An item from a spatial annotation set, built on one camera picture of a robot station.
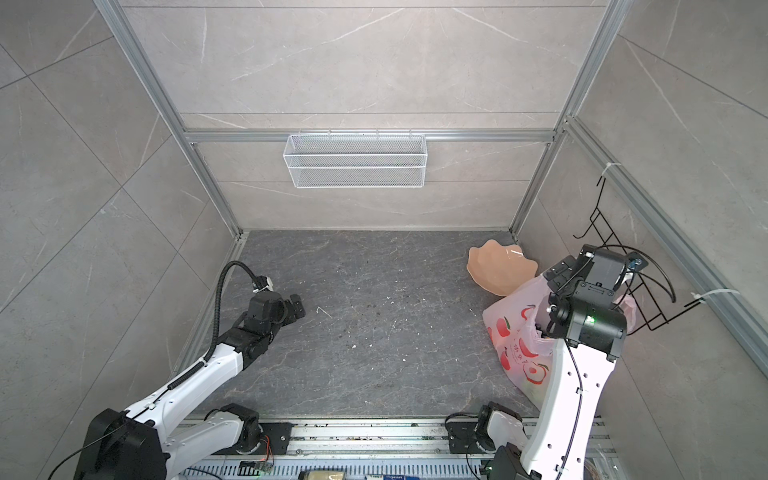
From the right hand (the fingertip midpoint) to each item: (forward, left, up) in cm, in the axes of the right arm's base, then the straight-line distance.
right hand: (579, 277), depth 63 cm
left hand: (+11, +71, -21) cm, 75 cm away
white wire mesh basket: (+54, +52, -5) cm, 75 cm away
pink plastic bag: (-1, +7, -21) cm, 22 cm away
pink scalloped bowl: (+27, +1, -32) cm, 42 cm away
